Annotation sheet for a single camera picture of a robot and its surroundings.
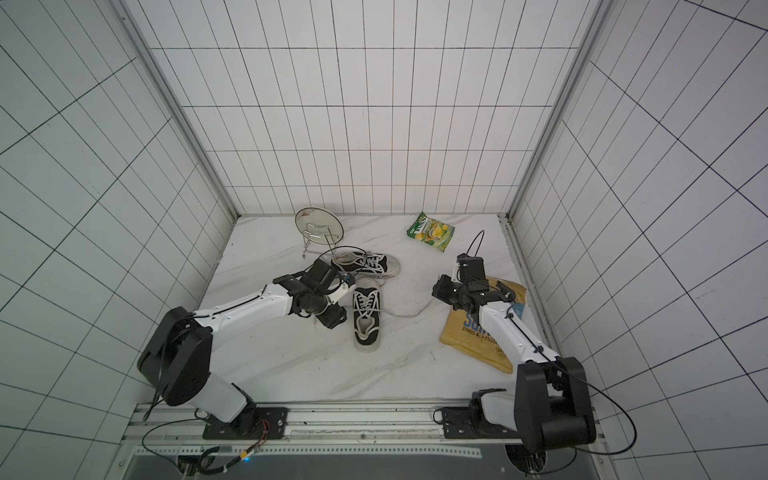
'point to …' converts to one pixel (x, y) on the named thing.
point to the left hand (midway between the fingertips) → (330, 315)
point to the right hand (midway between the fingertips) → (423, 285)
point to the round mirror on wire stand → (319, 225)
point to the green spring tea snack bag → (431, 231)
